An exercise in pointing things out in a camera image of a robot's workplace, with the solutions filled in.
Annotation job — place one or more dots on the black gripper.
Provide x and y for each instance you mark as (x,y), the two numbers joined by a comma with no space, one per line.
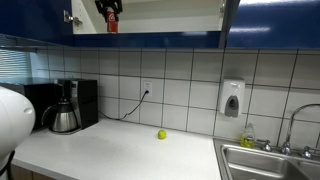
(109,2)

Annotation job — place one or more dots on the red soda can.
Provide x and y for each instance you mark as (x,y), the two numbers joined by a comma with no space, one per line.
(112,23)

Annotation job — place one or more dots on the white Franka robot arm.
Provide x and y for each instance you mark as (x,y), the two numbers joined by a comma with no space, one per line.
(13,120)

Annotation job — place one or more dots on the metal cabinet hinge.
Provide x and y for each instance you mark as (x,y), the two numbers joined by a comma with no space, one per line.
(71,18)
(222,9)

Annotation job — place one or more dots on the blue cabinet door panel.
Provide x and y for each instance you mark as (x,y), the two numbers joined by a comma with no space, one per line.
(30,20)

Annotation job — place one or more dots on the open blue cabinet door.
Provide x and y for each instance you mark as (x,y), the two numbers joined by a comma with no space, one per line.
(228,23)

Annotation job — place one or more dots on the black coffee maker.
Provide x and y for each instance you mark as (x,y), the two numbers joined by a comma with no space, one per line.
(87,103)

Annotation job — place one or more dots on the white window blinds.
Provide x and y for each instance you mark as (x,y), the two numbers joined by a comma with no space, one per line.
(15,65)

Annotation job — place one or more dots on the black microwave oven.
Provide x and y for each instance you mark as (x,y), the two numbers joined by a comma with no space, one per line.
(43,100)

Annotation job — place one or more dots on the steel coffee carafe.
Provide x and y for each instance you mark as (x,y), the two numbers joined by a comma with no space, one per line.
(63,120)

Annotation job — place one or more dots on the green lime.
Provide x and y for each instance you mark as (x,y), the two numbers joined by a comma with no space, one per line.
(162,134)

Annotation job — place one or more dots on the white soap dispenser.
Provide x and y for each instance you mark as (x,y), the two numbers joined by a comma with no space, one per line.
(231,93)

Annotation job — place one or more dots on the yellow dish soap bottle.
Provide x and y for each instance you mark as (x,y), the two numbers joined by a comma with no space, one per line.
(247,138)

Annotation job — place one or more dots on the stainless steel sink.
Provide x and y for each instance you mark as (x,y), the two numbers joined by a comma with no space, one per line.
(260,163)

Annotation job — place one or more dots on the chrome faucet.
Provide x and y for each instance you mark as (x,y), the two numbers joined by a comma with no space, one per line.
(290,130)

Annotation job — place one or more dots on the open blue wall cabinet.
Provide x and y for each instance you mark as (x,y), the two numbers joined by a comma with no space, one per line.
(166,23)

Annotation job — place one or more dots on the white wall outlet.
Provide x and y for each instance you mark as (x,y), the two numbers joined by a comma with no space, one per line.
(147,85)

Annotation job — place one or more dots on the closed blue wall cabinet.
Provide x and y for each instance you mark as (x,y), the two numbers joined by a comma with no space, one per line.
(276,30)

